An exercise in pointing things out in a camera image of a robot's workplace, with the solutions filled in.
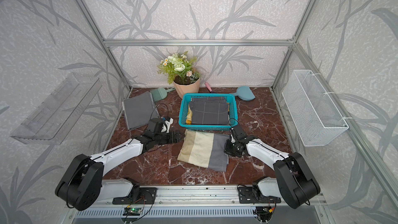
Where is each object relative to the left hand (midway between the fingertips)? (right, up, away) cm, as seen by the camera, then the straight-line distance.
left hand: (180, 136), depth 86 cm
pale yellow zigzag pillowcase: (+3, +9, +12) cm, 16 cm away
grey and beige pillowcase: (+14, -8, 0) cm, 16 cm away
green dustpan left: (-21, +26, +29) cm, 44 cm away
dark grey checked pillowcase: (+16, +14, +15) cm, 26 cm away
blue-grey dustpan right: (+43, +26, +30) cm, 59 cm away
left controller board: (-20, -31, -16) cm, 40 cm away
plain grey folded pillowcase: (-33, +14, +20) cm, 41 cm away
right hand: (+25, -8, +1) cm, 26 cm away
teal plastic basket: (0, +18, +12) cm, 22 cm away
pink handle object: (+15, +31, +34) cm, 48 cm away
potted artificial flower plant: (-2, +38, +3) cm, 39 cm away
